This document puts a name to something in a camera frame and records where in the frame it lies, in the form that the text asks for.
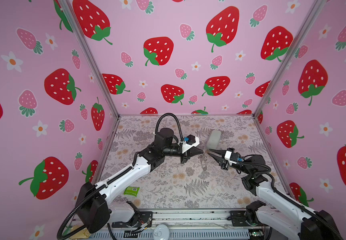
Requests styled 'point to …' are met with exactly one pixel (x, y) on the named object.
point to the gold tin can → (84, 233)
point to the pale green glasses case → (213, 139)
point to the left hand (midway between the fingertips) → (201, 150)
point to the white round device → (161, 232)
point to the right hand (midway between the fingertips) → (209, 150)
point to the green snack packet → (132, 190)
